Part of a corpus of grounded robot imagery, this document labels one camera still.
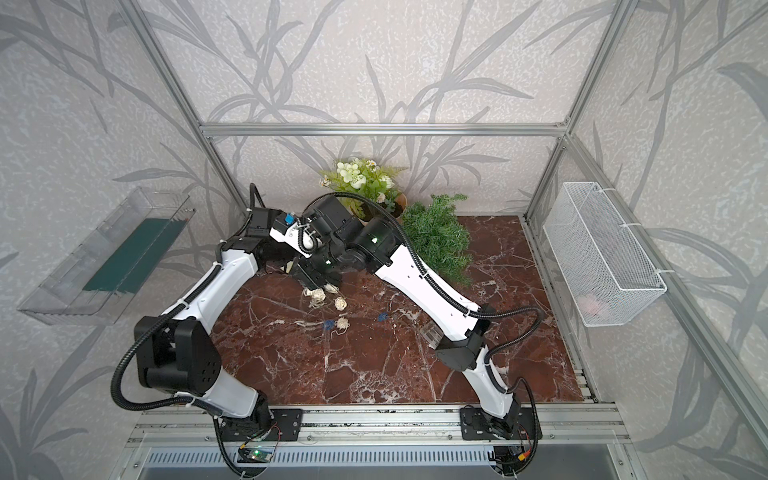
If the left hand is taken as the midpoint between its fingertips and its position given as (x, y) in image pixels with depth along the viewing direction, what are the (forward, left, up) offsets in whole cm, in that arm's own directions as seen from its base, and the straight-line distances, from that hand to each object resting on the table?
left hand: (308, 246), depth 87 cm
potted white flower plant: (+18, -18, +10) cm, 28 cm away
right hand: (-20, -4, +16) cm, 26 cm away
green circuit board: (-49, +7, -19) cm, 53 cm away
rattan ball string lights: (-21, -8, +7) cm, 24 cm away
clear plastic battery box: (-20, -37, -17) cm, 46 cm away
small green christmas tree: (-3, -36, +12) cm, 38 cm away
